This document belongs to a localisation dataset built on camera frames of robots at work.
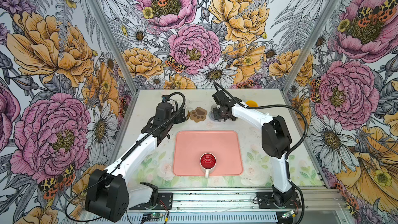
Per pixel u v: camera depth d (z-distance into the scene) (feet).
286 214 2.35
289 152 1.81
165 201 2.42
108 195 1.31
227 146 3.01
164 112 1.99
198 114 3.53
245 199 2.50
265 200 2.40
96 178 1.32
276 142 1.77
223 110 2.40
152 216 2.33
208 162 2.79
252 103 3.38
